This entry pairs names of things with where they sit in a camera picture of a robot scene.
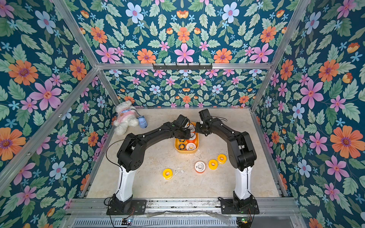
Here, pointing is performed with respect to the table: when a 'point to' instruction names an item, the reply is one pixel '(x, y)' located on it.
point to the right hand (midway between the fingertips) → (198, 128)
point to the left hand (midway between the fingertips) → (191, 134)
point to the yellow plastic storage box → (193, 151)
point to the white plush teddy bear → (127, 116)
